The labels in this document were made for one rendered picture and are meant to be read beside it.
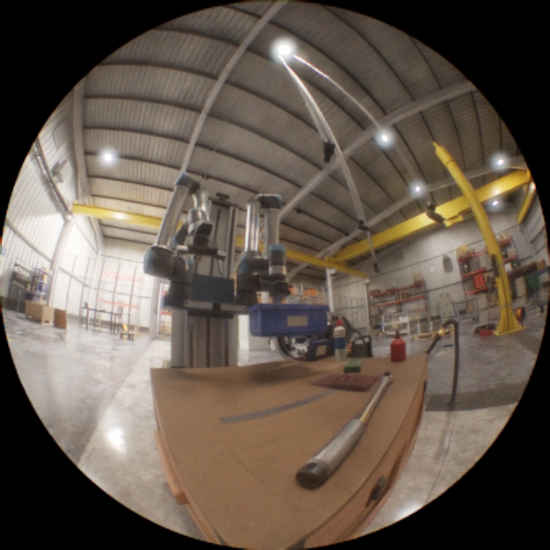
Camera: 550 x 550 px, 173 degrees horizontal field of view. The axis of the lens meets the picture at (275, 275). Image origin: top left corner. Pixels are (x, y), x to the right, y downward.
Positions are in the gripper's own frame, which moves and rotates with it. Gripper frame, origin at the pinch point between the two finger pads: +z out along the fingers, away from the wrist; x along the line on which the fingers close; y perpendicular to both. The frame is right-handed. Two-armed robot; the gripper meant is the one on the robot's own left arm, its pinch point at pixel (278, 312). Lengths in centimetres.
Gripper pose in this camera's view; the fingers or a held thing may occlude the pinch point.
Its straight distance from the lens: 85.8
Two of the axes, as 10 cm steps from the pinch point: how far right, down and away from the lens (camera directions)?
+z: 0.2, 9.5, -3.0
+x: -3.5, 2.8, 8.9
